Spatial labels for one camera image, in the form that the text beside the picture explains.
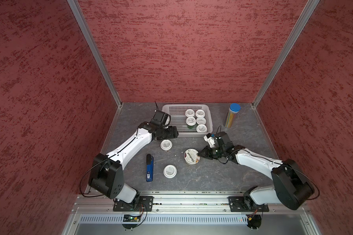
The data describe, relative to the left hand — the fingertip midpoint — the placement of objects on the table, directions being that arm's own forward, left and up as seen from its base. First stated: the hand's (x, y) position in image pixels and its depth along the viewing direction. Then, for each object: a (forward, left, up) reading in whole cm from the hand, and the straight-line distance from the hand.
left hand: (172, 137), depth 84 cm
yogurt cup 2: (-18, +1, -7) cm, 19 cm away
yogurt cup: (-1, +4, -8) cm, 9 cm away
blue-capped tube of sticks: (+19, -40, +5) cm, 44 cm away
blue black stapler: (-15, +13, -9) cm, 22 cm away
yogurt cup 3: (+24, -19, -6) cm, 31 cm away
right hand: (-9, -16, -7) cm, 19 cm away
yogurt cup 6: (+25, -11, -6) cm, 28 cm away
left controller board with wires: (-38, +21, -15) cm, 46 cm away
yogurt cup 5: (+12, -19, -7) cm, 24 cm away
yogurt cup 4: (+18, -19, -7) cm, 27 cm away
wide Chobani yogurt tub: (-10, -11, -6) cm, 16 cm away
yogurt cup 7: (+17, -12, -7) cm, 22 cm away
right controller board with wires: (-39, -41, -12) cm, 58 cm away
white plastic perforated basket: (+27, -2, -11) cm, 29 cm away
